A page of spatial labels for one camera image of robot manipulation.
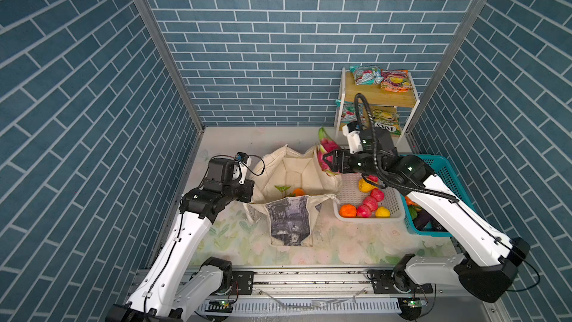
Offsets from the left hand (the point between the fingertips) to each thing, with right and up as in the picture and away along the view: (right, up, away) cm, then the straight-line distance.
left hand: (252, 183), depth 76 cm
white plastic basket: (+38, -7, +17) cm, 42 cm away
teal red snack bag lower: (+40, +29, +26) cm, 56 cm away
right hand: (+26, +10, -6) cm, 28 cm away
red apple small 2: (+45, -10, +11) cm, 47 cm away
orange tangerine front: (+35, -12, +9) cm, 38 cm away
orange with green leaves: (+15, -6, +16) cm, 23 cm away
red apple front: (+41, -13, +9) cm, 44 cm away
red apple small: (+47, -6, +10) cm, 49 cm away
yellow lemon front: (+48, -13, +9) cm, 51 cm away
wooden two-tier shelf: (+59, +30, +11) cm, 67 cm away
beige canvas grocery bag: (+13, -12, -3) cm, 18 cm away
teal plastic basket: (+79, -3, +18) cm, 81 cm away
